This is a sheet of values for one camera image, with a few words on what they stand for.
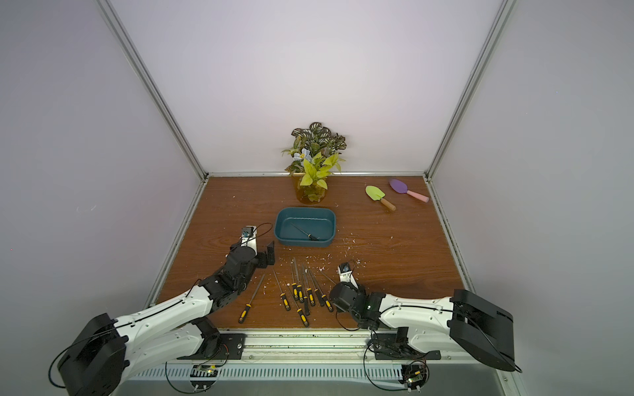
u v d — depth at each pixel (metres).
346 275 0.75
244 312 0.79
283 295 0.83
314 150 1.03
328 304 0.81
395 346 0.65
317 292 0.83
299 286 0.85
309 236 0.97
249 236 0.71
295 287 0.85
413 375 0.70
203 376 0.72
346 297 0.63
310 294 0.83
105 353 0.40
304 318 0.78
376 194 1.14
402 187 1.14
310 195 1.09
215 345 0.67
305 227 1.03
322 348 0.75
